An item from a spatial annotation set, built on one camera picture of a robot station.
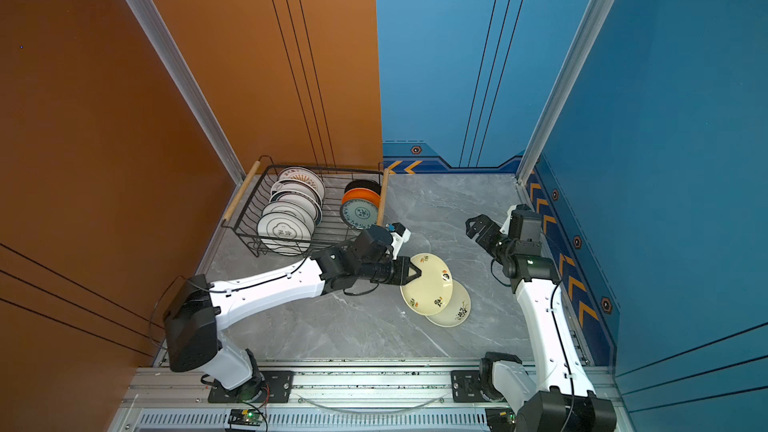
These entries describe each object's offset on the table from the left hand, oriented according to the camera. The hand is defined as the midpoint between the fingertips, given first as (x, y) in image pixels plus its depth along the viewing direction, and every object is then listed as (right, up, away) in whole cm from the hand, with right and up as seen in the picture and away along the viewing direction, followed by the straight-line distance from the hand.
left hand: (423, 272), depth 74 cm
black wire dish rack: (-29, +8, +30) cm, 42 cm away
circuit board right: (+18, -35, -3) cm, 39 cm away
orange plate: (-18, +20, +24) cm, 36 cm away
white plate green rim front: (-42, +8, +20) cm, 48 cm away
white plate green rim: (-40, +15, +20) cm, 47 cm away
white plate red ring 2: (-40, +23, +25) cm, 53 cm away
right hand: (+15, +10, +6) cm, 19 cm away
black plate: (-18, +24, +29) cm, 41 cm away
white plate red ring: (-38, +19, +22) cm, 48 cm away
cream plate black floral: (+11, -14, +11) cm, 21 cm away
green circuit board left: (-43, -34, -3) cm, 55 cm away
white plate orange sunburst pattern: (-39, +27, +29) cm, 56 cm away
